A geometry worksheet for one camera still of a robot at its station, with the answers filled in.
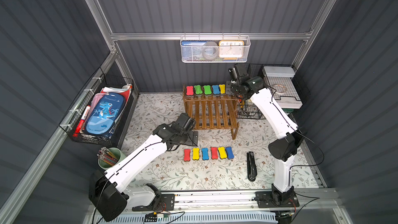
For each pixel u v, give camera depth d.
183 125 0.58
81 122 0.64
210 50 0.91
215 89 0.83
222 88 0.82
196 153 0.88
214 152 0.89
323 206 0.73
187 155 0.88
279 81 1.00
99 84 0.77
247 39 0.89
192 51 0.91
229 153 0.88
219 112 0.92
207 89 0.83
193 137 0.70
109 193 0.38
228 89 0.74
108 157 0.71
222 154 0.89
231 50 0.89
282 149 0.59
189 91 0.83
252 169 0.79
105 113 0.64
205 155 0.89
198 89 0.83
